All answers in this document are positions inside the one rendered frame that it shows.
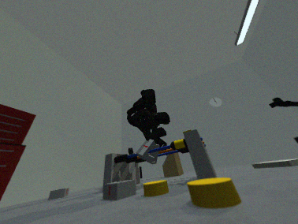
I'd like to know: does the yellow cylinder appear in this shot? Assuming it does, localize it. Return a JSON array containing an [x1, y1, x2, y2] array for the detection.
[[187, 177, 241, 208], [143, 180, 169, 196]]

